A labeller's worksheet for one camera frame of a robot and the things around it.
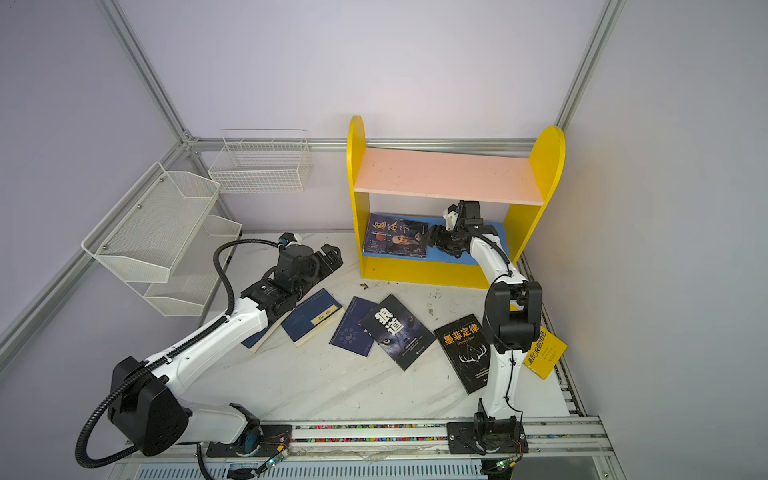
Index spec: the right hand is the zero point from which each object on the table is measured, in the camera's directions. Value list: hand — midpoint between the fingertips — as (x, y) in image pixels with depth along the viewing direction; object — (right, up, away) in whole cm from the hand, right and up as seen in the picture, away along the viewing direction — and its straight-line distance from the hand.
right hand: (427, 238), depth 95 cm
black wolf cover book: (-9, -30, -4) cm, 31 cm away
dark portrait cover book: (-10, +1, +4) cm, 11 cm away
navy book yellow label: (-38, -25, -1) cm, 45 cm away
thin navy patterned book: (-25, -30, -4) cm, 39 cm away
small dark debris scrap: (-21, -16, +10) cm, 29 cm away
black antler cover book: (+11, -33, -6) cm, 35 cm away
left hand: (-29, -6, -14) cm, 33 cm away
